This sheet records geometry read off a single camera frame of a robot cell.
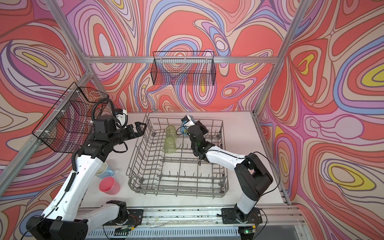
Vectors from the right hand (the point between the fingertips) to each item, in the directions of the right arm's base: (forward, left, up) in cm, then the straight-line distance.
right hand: (200, 124), depth 86 cm
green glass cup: (+2, +19, -9) cm, 21 cm away
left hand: (-8, +30, +10) cm, 33 cm away
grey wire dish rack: (-16, +23, -17) cm, 33 cm away
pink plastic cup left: (-28, +52, -18) cm, 62 cm away
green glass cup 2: (-9, +18, -8) cm, 22 cm away
